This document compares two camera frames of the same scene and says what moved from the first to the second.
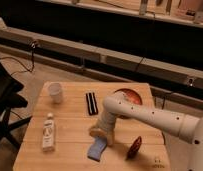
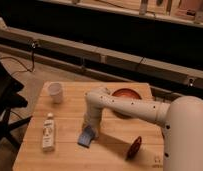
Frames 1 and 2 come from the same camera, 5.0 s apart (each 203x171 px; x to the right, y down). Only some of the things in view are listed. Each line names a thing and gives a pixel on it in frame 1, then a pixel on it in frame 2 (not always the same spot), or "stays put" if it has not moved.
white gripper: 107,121 to 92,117
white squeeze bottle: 48,138 stays put
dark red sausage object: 134,149 stays put
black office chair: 7,97 stays put
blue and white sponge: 94,152 to 86,136
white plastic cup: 55,92 stays put
